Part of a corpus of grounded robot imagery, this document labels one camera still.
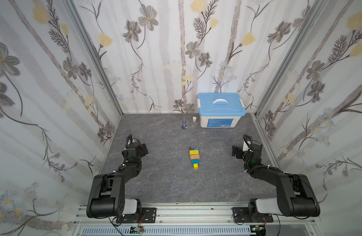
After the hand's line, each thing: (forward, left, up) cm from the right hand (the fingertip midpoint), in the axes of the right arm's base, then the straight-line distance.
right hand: (244, 144), depth 92 cm
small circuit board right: (-44, -1, -7) cm, 45 cm away
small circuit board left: (-46, +60, -7) cm, 76 cm away
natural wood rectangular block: (-7, +31, -6) cm, 33 cm away
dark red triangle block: (-1, +34, -8) cm, 35 cm away
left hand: (-2, +69, -2) cm, 69 cm away
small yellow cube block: (-12, +31, -7) cm, 34 cm away
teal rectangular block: (-9, +31, -8) cm, 33 cm away
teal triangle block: (0, +29, -8) cm, 30 cm away
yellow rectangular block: (-3, +31, -7) cm, 32 cm away
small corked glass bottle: (+21, +31, -10) cm, 39 cm away
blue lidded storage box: (+24, +14, +6) cm, 28 cm away
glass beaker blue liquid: (+20, +39, -5) cm, 44 cm away
